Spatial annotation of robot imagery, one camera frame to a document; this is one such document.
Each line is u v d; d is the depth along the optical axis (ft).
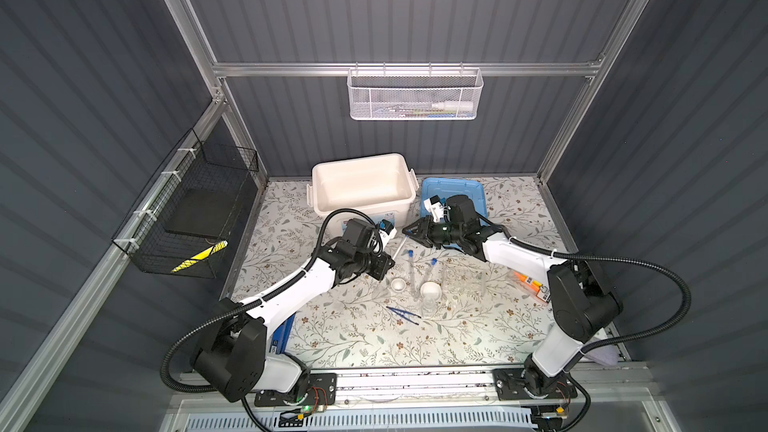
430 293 2.93
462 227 2.30
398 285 2.97
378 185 3.59
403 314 2.83
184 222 2.33
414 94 4.05
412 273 3.07
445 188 3.86
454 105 2.85
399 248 2.77
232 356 1.36
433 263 3.15
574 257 1.67
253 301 1.48
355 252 2.15
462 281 3.02
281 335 2.61
